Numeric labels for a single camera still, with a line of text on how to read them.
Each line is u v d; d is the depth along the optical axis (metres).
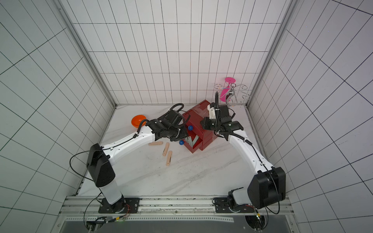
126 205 0.72
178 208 0.73
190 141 0.88
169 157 0.90
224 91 1.07
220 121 0.61
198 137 0.89
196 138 0.89
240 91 0.89
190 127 0.81
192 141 0.88
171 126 0.61
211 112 0.73
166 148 0.94
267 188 0.40
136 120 1.06
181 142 0.84
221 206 0.73
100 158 0.44
